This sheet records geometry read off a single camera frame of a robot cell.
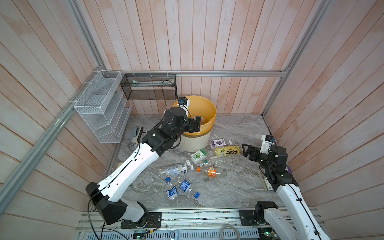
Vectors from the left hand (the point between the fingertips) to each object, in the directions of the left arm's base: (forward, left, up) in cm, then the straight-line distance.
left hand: (191, 119), depth 68 cm
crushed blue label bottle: (-20, +3, -31) cm, 38 cm away
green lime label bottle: (-1, -5, -33) cm, 33 cm away
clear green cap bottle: (-5, -15, -31) cm, 35 cm away
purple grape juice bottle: (+9, -19, -33) cm, 39 cm away
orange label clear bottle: (-12, -12, -31) cm, 36 cm away
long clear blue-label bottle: (-11, +9, -31) cm, 34 cm away
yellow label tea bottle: (+2, -27, -31) cm, 41 cm away
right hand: (-3, -32, -18) cm, 36 cm away
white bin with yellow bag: (+3, -5, -23) cm, 24 cm away
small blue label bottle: (-24, +10, -32) cm, 41 cm away
